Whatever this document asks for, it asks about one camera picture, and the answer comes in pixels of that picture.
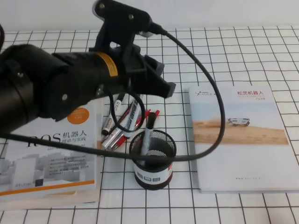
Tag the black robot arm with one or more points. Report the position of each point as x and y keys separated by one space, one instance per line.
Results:
x=35 y=83

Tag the white desert robot brochure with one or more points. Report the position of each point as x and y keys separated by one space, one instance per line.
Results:
x=255 y=154

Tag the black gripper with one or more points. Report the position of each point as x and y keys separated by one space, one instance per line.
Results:
x=141 y=74

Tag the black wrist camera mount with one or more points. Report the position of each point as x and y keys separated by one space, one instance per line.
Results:
x=121 y=23

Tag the red capped pen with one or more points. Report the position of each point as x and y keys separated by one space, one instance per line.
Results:
x=150 y=124

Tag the white ROS robot book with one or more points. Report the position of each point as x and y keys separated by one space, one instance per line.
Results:
x=30 y=170

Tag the black mesh pen holder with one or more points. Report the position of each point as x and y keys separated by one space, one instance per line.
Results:
x=156 y=174

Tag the grey marker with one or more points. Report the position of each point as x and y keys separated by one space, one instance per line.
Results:
x=146 y=141

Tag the white grid tablecloth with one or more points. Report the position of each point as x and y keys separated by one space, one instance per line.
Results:
x=233 y=56

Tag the white marker red label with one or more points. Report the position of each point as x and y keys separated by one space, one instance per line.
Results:
x=130 y=120

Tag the silver white marker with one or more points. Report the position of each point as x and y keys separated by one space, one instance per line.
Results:
x=111 y=139

